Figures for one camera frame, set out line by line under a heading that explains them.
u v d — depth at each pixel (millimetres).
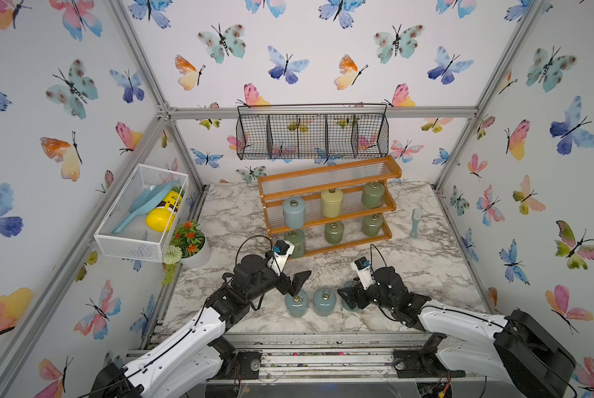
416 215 1096
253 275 563
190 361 571
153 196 687
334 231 937
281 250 642
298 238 910
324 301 789
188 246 849
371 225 969
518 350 420
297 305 788
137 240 602
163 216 689
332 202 854
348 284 822
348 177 1053
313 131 984
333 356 769
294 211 825
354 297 754
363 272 749
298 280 666
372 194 891
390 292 657
